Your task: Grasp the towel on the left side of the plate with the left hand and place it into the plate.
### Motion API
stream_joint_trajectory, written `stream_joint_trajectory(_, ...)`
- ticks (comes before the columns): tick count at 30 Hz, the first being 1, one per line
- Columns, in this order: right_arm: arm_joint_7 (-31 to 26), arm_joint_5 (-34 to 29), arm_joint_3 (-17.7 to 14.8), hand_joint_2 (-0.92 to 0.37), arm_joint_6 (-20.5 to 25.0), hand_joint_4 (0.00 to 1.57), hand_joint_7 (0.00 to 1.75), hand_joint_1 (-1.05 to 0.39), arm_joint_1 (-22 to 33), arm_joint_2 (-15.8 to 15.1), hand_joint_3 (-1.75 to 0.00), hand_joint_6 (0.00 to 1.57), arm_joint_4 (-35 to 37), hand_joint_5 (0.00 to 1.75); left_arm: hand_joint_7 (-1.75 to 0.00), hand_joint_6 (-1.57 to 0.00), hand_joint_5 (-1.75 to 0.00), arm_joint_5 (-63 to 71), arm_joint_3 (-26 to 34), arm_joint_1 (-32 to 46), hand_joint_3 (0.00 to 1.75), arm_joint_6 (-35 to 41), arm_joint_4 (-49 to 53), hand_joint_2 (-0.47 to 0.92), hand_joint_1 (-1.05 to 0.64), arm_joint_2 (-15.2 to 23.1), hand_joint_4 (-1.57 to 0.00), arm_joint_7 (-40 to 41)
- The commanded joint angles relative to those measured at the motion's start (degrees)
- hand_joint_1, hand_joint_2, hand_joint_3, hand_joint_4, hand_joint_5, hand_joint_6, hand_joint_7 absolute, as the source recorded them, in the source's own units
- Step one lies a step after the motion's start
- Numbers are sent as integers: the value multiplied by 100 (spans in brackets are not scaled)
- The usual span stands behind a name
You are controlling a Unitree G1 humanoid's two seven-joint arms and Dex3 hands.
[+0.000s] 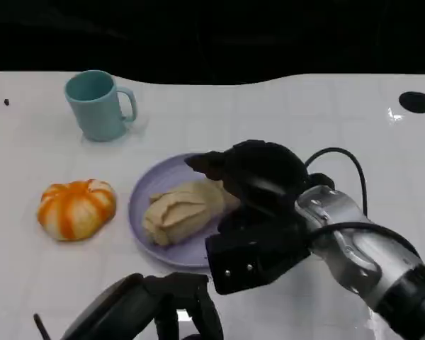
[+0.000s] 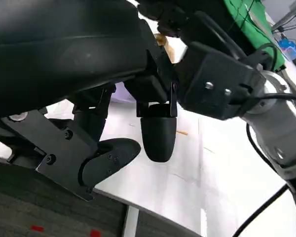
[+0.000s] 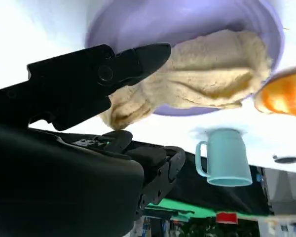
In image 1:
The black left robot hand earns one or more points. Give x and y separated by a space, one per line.
127 311

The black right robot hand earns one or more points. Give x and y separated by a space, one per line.
265 173

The beige towel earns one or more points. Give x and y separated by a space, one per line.
180 212

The lilac plate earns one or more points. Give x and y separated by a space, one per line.
156 177

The orange and white bread roll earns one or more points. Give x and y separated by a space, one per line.
76 209

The pale green mug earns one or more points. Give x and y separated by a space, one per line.
95 110

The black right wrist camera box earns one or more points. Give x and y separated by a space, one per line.
248 262

